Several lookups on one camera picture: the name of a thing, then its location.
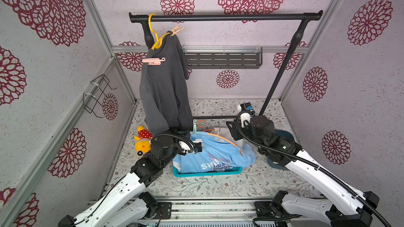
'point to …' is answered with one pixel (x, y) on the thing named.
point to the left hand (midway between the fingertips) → (184, 129)
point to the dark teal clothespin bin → (287, 134)
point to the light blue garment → (218, 154)
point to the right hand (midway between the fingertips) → (229, 120)
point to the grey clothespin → (241, 151)
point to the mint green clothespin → (194, 127)
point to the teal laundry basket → (206, 174)
